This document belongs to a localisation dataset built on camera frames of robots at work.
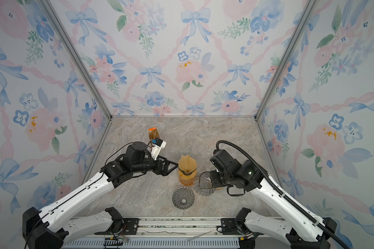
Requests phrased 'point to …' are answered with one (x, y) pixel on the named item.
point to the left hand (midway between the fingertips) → (172, 161)
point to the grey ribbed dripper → (183, 197)
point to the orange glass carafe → (187, 178)
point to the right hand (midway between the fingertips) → (212, 178)
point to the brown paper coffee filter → (187, 164)
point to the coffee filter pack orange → (154, 133)
